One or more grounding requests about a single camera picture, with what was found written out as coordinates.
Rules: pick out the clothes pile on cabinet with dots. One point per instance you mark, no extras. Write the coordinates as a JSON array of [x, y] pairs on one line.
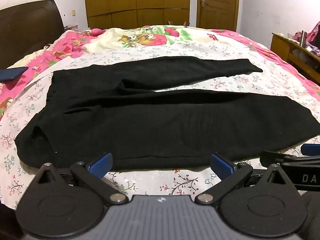
[[311, 41]]

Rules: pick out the dark wooden headboard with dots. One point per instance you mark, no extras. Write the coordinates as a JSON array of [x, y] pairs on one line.
[[27, 28]]

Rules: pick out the brown wooden door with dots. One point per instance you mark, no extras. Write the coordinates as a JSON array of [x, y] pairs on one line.
[[217, 14]]

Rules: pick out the brown wooden wardrobe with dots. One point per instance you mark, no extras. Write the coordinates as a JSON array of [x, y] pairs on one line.
[[129, 14]]

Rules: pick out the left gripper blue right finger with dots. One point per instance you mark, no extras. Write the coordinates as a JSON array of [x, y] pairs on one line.
[[221, 166]]

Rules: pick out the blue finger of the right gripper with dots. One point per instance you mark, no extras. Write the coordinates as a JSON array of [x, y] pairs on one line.
[[267, 158], [310, 149]]

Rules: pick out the dark blue phone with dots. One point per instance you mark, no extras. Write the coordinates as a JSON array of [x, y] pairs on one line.
[[10, 74]]

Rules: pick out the black pants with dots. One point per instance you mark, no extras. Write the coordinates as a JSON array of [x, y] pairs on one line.
[[138, 112]]

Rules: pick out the wooden side cabinet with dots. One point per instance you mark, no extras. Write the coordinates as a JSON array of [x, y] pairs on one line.
[[305, 62]]

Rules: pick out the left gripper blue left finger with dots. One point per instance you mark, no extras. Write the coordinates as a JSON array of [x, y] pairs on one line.
[[100, 166]]

